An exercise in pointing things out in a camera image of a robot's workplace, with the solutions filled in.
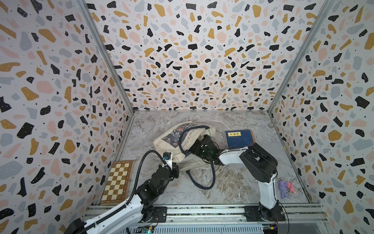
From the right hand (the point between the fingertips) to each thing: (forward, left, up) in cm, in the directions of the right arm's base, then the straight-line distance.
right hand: (191, 149), depth 95 cm
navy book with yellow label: (+9, -32, -1) cm, 33 cm away
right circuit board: (-41, -41, -6) cm, 58 cm away
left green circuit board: (-43, +19, -3) cm, 47 cm away
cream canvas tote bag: (-2, +8, +11) cm, 14 cm away
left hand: (-12, +6, +10) cm, 17 cm away
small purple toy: (-22, -52, -2) cm, 56 cm away
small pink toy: (-22, -57, -3) cm, 61 cm away
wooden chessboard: (-26, +39, 0) cm, 47 cm away
